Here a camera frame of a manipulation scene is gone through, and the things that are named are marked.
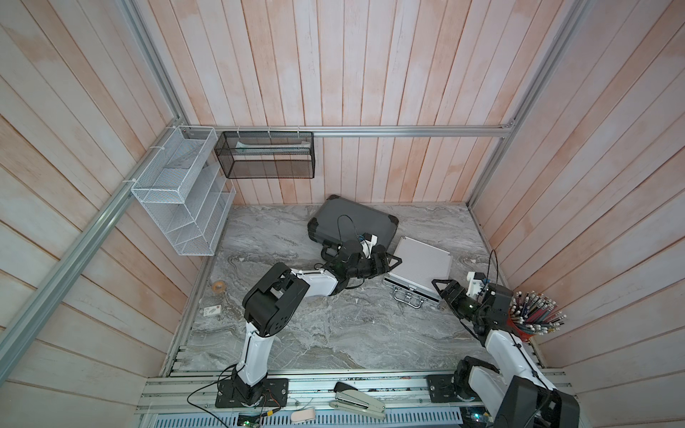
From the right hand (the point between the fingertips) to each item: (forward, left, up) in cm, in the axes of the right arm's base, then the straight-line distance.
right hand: (439, 286), depth 87 cm
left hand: (+4, +15, +4) cm, 16 cm away
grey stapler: (-32, +29, -5) cm, 44 cm away
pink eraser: (-36, +42, -5) cm, 55 cm away
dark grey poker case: (+24, +33, +6) cm, 41 cm away
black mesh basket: (+46, +63, +20) cm, 81 cm away
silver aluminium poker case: (+2, +9, 0) cm, 9 cm away
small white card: (-8, +76, -5) cm, 77 cm away
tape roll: (+2, +78, -6) cm, 78 cm away
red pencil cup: (-11, -23, +5) cm, 26 cm away
